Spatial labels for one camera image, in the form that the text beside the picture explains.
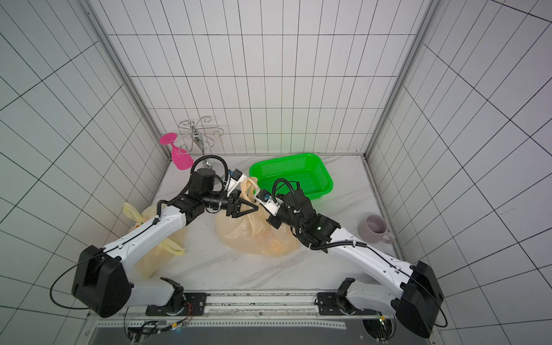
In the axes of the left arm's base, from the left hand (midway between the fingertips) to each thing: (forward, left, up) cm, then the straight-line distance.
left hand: (252, 208), depth 72 cm
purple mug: (+2, -49, -20) cm, 53 cm away
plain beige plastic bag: (-7, 0, -4) cm, 8 cm away
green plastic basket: (+34, -23, -21) cm, 46 cm away
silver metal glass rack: (+33, +25, +5) cm, 41 cm away
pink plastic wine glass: (+30, +36, -7) cm, 47 cm away
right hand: (+4, -4, +1) cm, 6 cm away
